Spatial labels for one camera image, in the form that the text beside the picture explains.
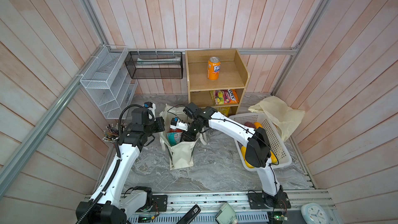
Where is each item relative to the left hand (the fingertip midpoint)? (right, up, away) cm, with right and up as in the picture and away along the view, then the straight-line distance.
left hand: (163, 123), depth 78 cm
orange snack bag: (+38, +15, +15) cm, 43 cm away
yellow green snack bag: (+30, +15, +15) cm, 36 cm away
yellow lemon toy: (+36, -13, -21) cm, 44 cm away
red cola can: (+7, -3, -5) cm, 9 cm away
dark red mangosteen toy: (+51, -3, +17) cm, 54 cm away
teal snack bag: (+5, -8, +3) cm, 10 cm away
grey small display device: (+30, -39, -12) cm, 51 cm away
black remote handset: (+14, -42, -8) cm, 45 cm away
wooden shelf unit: (+38, +27, +9) cm, 47 cm away
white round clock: (+70, -40, -9) cm, 81 cm away
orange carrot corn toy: (+59, -20, +6) cm, 63 cm away
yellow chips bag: (+37, +6, +26) cm, 46 cm away
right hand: (+9, -10, +4) cm, 14 cm away
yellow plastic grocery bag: (+71, +1, +15) cm, 72 cm away
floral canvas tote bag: (+9, -17, +2) cm, 20 cm away
